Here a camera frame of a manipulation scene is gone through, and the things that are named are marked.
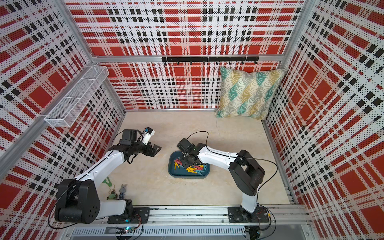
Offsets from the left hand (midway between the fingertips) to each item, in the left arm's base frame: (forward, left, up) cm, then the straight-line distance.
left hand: (156, 145), depth 88 cm
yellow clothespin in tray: (-11, -21, -9) cm, 25 cm away
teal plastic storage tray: (-13, -15, -11) cm, 23 cm away
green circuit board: (-41, +8, -8) cm, 43 cm away
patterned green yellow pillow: (+28, -57, +15) cm, 65 cm away
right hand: (-8, -20, -5) cm, 22 cm away
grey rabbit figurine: (-24, +16, -8) cm, 30 cm away
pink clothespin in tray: (-6, -12, -9) cm, 16 cm away
